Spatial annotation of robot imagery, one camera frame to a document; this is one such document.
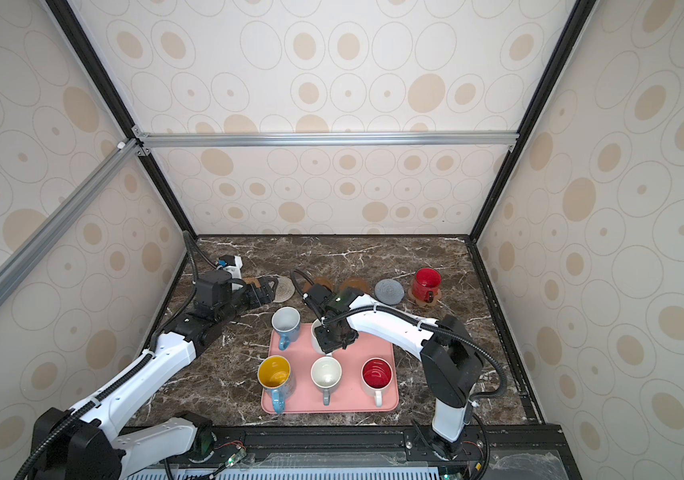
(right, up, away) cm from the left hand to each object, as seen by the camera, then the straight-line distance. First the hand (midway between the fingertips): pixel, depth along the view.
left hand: (273, 279), depth 80 cm
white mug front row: (+14, -27, +5) cm, 30 cm away
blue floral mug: (+1, -13, +10) cm, 16 cm away
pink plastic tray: (+21, -32, +2) cm, 38 cm away
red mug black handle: (+46, -2, +21) cm, 51 cm away
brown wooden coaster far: (+23, -3, +27) cm, 35 cm away
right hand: (+15, -18, +4) cm, 24 cm away
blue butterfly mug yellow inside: (0, -26, +3) cm, 26 cm away
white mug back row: (+10, -17, +4) cm, 20 cm away
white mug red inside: (+28, -27, +4) cm, 39 cm away
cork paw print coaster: (+45, -9, +20) cm, 50 cm away
